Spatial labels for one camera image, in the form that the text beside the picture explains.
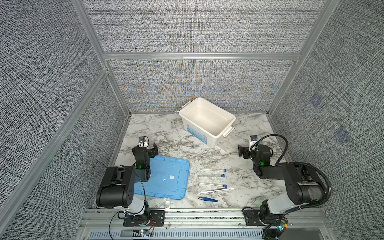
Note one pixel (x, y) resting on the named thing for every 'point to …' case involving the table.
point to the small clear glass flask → (167, 203)
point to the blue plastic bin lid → (169, 178)
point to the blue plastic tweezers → (207, 199)
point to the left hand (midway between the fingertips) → (146, 144)
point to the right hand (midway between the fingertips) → (246, 143)
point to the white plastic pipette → (215, 191)
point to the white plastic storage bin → (205, 122)
